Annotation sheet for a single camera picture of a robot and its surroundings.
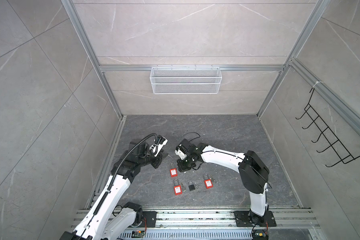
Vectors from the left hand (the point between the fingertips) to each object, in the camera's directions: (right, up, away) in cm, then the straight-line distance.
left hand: (163, 148), depth 75 cm
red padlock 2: (+7, -23, +7) cm, 25 cm away
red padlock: (+4, -16, +13) cm, 21 cm away
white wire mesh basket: (+12, +43, +26) cm, 52 cm away
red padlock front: (+24, -21, +9) cm, 33 cm away
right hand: (+7, -14, +11) cm, 19 cm away
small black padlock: (+15, -23, +9) cm, 29 cm away
